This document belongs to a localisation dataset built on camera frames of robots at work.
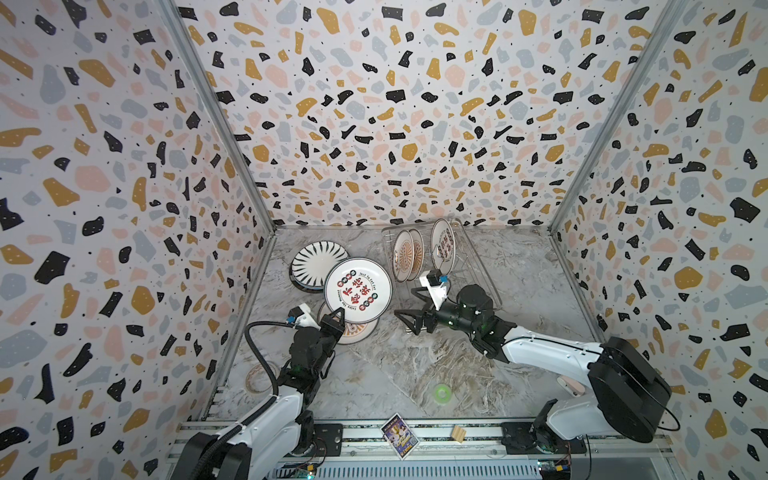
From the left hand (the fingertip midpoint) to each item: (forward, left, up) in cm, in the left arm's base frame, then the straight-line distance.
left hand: (346, 305), depth 82 cm
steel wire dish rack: (+21, -40, -12) cm, 47 cm away
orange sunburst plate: (+7, -3, -2) cm, 8 cm away
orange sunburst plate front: (+24, -16, -7) cm, 30 cm away
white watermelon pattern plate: (+26, -30, -6) cm, 40 cm away
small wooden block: (-29, -29, -14) cm, 43 cm away
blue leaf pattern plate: (+24, +17, -13) cm, 32 cm away
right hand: (-3, -15, +7) cm, 17 cm away
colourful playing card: (-30, -14, -13) cm, 35 cm away
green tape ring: (-19, -28, -16) cm, 37 cm away
